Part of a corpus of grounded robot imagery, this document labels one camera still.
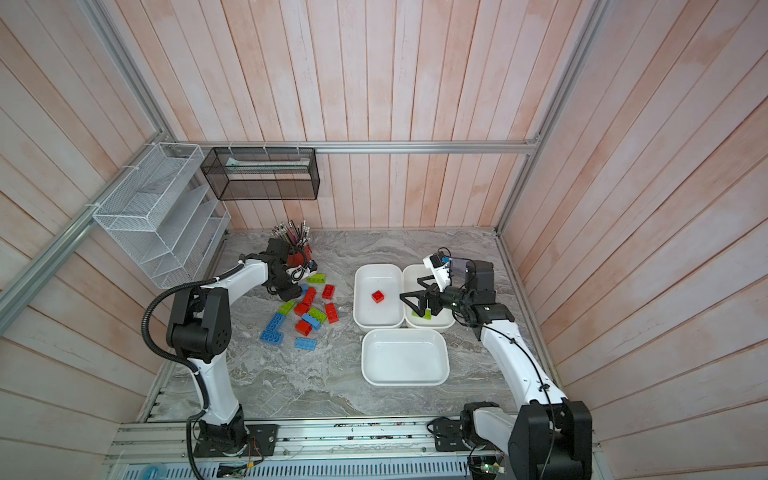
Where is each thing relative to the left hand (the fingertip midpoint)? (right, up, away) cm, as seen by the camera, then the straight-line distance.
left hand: (291, 289), depth 99 cm
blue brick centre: (+10, -10, -7) cm, 16 cm away
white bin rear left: (+26, +3, +5) cm, 27 cm away
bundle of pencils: (+2, +18, +2) cm, 18 cm away
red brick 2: (+4, -6, -4) cm, 8 cm away
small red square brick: (+30, -2, -1) cm, 30 cm away
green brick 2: (+10, -8, -3) cm, 13 cm away
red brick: (+14, -7, -4) cm, 17 cm away
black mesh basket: (-12, +41, +5) cm, 43 cm away
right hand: (+39, +3, -21) cm, 44 cm away
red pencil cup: (+6, +11, -10) cm, 16 cm away
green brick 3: (-1, -6, -2) cm, 6 cm away
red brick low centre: (+6, -11, -7) cm, 14 cm away
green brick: (+8, +3, +5) cm, 10 cm away
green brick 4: (+46, -8, -4) cm, 47 cm away
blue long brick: (-4, -13, -8) cm, 16 cm away
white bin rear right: (+52, -10, -3) cm, 53 cm away
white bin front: (+38, -20, -11) cm, 44 cm away
